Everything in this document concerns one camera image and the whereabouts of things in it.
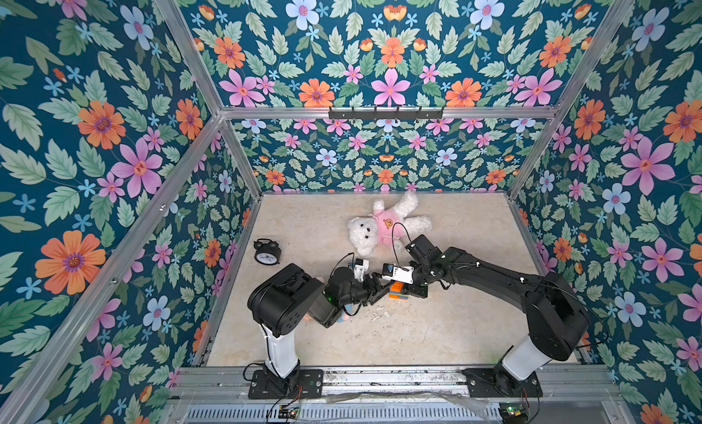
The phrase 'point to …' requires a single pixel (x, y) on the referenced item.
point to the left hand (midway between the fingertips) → (395, 285)
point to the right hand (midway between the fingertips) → (404, 281)
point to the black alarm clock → (267, 251)
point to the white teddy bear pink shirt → (386, 227)
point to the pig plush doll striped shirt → (343, 317)
